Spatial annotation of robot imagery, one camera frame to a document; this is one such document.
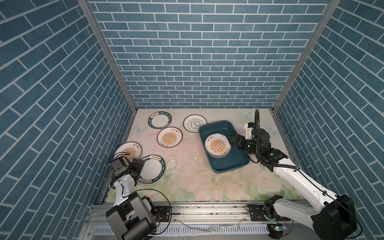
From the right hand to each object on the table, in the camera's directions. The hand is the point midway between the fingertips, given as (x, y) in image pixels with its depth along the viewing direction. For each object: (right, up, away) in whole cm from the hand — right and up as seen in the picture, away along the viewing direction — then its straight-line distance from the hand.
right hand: (231, 136), depth 80 cm
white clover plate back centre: (-23, +7, +32) cm, 40 cm away
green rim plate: (-48, +10, +32) cm, 58 cm away
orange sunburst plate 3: (-5, -7, +16) cm, 19 cm away
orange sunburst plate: (-38, -2, +23) cm, 44 cm away
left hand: (-52, -18, +6) cm, 56 cm away
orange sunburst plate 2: (-62, -10, +16) cm, 65 cm away
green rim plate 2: (-46, -21, +10) cm, 51 cm away
